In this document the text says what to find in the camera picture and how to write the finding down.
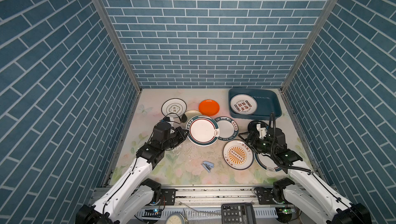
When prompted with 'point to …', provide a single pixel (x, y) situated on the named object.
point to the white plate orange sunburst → (237, 155)
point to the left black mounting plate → (168, 196)
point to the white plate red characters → (243, 104)
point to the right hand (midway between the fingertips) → (240, 136)
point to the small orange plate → (209, 107)
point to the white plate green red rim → (203, 130)
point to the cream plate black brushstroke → (189, 114)
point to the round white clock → (175, 218)
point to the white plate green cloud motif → (174, 108)
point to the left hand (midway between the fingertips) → (191, 131)
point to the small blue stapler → (208, 165)
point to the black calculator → (240, 213)
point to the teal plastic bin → (266, 99)
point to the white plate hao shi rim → (228, 128)
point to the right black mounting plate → (265, 195)
